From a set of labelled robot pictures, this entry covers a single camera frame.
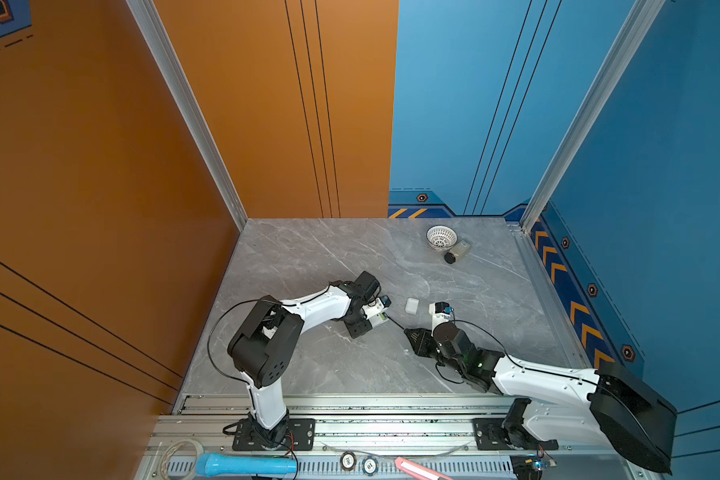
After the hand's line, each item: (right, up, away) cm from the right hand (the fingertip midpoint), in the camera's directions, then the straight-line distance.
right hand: (403, 336), depth 83 cm
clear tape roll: (-58, -25, -13) cm, 64 cm away
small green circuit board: (+28, -28, -12) cm, 42 cm away
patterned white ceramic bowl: (+18, +29, +30) cm, 45 cm away
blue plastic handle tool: (-45, -25, -16) cm, 54 cm away
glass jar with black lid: (+23, +23, +25) cm, 41 cm away
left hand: (-13, +2, +10) cm, 16 cm away
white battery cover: (+5, +6, +14) cm, 16 cm away
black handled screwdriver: (-1, +1, +6) cm, 6 cm away
